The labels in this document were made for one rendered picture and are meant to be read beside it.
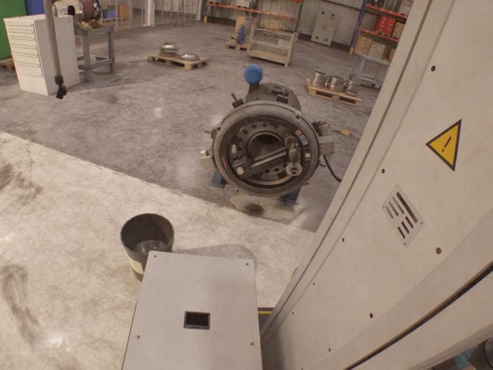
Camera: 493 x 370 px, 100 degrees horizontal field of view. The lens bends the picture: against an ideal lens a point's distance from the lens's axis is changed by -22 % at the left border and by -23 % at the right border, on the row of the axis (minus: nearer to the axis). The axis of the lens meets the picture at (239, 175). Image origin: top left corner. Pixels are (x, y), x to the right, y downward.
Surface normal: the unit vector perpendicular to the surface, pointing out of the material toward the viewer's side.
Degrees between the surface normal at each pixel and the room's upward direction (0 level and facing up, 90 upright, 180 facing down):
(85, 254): 0
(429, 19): 90
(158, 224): 87
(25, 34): 90
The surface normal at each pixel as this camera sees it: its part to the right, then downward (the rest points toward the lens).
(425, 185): -0.99, -0.10
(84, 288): 0.15, -0.79
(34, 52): -0.26, 0.55
